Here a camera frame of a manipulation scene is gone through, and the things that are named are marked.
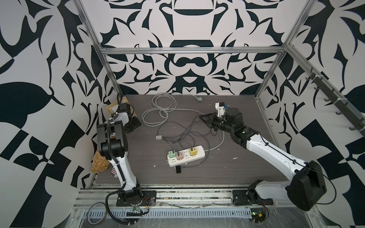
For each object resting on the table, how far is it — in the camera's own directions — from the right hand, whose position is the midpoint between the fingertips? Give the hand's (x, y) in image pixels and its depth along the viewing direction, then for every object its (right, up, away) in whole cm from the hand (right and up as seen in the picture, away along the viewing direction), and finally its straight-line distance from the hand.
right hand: (198, 115), depth 75 cm
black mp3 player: (-11, -31, +8) cm, 34 cm away
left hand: (-43, -8, +26) cm, 51 cm away
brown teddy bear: (-53, -26, +3) cm, 59 cm away
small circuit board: (+29, -49, -4) cm, 57 cm away
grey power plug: (+5, +12, +40) cm, 42 cm away
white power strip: (-6, -25, +12) cm, 28 cm away
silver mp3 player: (-24, -16, +20) cm, 35 cm away
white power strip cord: (-25, +8, +40) cm, 48 cm away
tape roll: (-51, -48, -4) cm, 70 cm away
